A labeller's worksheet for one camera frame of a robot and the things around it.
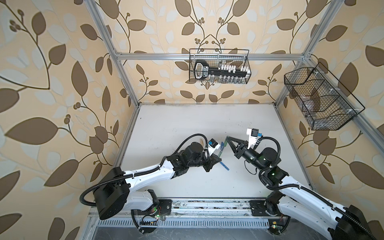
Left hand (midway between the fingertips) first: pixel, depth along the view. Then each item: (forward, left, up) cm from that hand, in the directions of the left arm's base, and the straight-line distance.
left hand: (221, 158), depth 74 cm
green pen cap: (+5, -1, +7) cm, 9 cm away
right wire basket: (+25, -51, +17) cm, 60 cm away
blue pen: (+3, -4, -17) cm, 18 cm away
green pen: (+2, 0, +3) cm, 4 cm away
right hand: (+5, -2, +9) cm, 11 cm away
